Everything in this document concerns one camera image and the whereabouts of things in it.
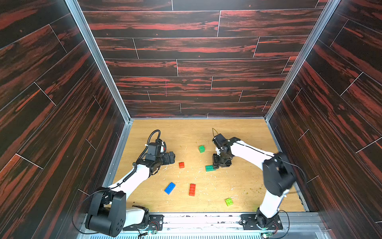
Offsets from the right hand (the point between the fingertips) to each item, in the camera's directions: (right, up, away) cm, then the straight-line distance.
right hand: (219, 164), depth 92 cm
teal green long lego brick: (-6, -3, -1) cm, 7 cm away
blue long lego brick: (-30, -12, -8) cm, 33 cm away
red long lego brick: (-17, -13, -9) cm, 23 cm away
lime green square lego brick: (+3, -17, -13) cm, 22 cm away
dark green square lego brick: (-10, +9, +7) cm, 15 cm away
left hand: (-30, +5, -2) cm, 31 cm away
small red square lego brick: (-23, -1, +1) cm, 24 cm away
